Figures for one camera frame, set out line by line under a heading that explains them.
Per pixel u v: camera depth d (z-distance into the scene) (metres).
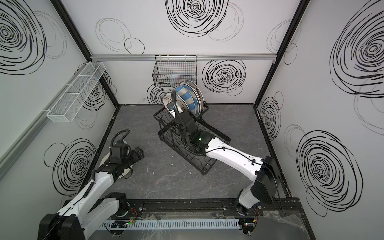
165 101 0.79
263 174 0.40
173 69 0.96
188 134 0.52
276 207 0.76
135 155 0.77
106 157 0.89
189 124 0.50
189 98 0.73
